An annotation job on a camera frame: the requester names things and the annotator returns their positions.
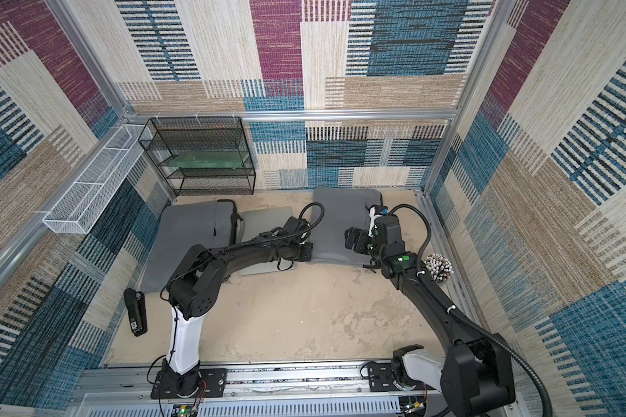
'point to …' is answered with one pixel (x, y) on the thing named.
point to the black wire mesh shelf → (168, 135)
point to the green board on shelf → (208, 159)
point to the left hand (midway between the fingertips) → (313, 254)
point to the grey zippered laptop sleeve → (182, 226)
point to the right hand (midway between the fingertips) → (360, 238)
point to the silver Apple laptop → (265, 221)
